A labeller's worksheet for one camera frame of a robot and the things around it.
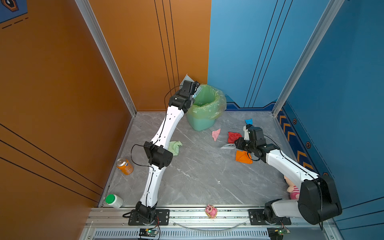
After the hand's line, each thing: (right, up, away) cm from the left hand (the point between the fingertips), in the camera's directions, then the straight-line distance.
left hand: (183, 94), depth 87 cm
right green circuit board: (+46, -70, -17) cm, 85 cm away
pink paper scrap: (+21, -25, +18) cm, 38 cm away
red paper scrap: (+33, -27, +15) cm, 45 cm away
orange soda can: (-31, -41, -6) cm, 52 cm away
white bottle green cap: (-32, -55, -16) cm, 65 cm away
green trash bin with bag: (+16, -6, +2) cm, 17 cm away
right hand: (+30, -28, +1) cm, 41 cm away
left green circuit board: (-15, -70, -17) cm, 73 cm away
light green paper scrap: (-7, -33, +11) cm, 36 cm away
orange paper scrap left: (+37, -38, +5) cm, 53 cm away
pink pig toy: (+15, -61, -15) cm, 64 cm away
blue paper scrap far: (+49, -16, +27) cm, 58 cm away
